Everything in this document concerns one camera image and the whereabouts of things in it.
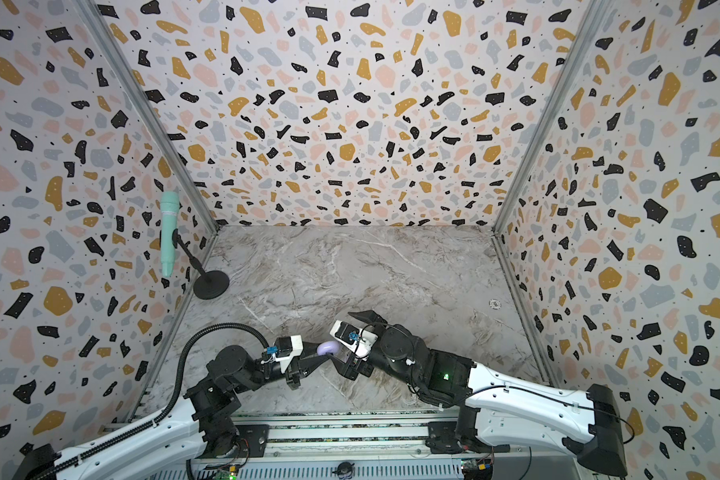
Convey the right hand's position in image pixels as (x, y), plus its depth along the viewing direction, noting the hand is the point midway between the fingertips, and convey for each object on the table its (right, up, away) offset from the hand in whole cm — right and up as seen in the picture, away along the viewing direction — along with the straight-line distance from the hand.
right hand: (342, 327), depth 64 cm
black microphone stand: (-51, +5, +39) cm, 64 cm away
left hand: (-2, -5, +1) cm, 5 cm away
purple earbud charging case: (-3, -4, -1) cm, 5 cm away
